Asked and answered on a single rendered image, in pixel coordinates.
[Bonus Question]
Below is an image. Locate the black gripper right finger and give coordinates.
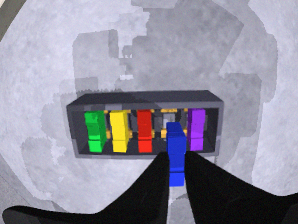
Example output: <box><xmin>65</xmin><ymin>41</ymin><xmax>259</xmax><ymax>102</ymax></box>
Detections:
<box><xmin>184</xmin><ymin>151</ymin><xmax>298</xmax><ymax>224</ymax></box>

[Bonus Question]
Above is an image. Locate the purple fuse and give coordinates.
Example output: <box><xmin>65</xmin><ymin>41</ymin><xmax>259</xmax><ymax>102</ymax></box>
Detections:
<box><xmin>188</xmin><ymin>108</ymin><xmax>205</xmax><ymax>151</ymax></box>

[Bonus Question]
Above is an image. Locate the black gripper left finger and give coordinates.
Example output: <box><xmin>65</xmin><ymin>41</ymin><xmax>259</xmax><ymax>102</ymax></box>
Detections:
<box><xmin>3</xmin><ymin>152</ymin><xmax>170</xmax><ymax>224</ymax></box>

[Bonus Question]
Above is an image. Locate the blue fuse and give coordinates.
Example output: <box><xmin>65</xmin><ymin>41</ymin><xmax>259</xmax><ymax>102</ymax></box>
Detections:
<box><xmin>165</xmin><ymin>116</ymin><xmax>186</xmax><ymax>186</ymax></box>

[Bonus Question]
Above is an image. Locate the red fuse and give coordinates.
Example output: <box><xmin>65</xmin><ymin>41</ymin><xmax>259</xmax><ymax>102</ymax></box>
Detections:
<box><xmin>137</xmin><ymin>109</ymin><xmax>153</xmax><ymax>152</ymax></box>

